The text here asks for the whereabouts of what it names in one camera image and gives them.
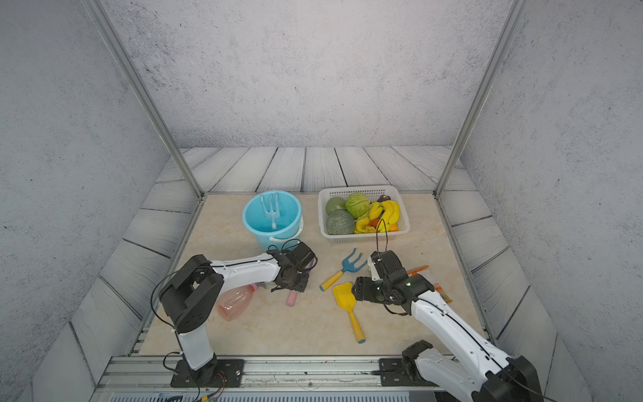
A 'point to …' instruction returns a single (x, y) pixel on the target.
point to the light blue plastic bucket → (290, 222)
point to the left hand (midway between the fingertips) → (304, 286)
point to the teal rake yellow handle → (347, 266)
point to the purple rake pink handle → (291, 298)
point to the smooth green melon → (335, 203)
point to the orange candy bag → (424, 272)
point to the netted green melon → (340, 222)
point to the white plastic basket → (372, 193)
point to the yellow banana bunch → (387, 210)
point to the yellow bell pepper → (361, 225)
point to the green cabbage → (357, 204)
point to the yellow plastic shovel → (344, 294)
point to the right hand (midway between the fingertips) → (361, 291)
